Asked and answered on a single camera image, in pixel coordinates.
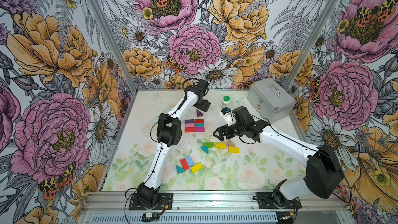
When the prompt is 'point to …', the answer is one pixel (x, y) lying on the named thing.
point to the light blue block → (189, 160)
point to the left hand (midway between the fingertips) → (198, 109)
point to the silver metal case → (269, 100)
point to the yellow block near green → (220, 145)
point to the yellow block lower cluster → (196, 167)
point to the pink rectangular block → (192, 125)
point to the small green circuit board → (149, 215)
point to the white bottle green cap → (226, 101)
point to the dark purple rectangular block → (189, 121)
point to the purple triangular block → (198, 113)
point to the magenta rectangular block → (199, 129)
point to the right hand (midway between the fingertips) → (221, 134)
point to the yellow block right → (233, 150)
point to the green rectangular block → (209, 144)
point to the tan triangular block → (229, 143)
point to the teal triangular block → (205, 149)
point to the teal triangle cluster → (180, 170)
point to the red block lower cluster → (184, 164)
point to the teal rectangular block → (199, 125)
